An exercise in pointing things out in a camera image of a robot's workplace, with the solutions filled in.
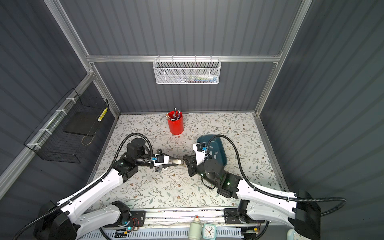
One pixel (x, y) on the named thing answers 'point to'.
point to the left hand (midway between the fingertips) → (178, 158)
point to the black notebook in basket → (84, 123)
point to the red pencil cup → (175, 121)
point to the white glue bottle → (195, 231)
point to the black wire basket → (64, 134)
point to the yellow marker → (102, 114)
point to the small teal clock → (209, 232)
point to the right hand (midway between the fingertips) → (185, 158)
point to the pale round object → (290, 234)
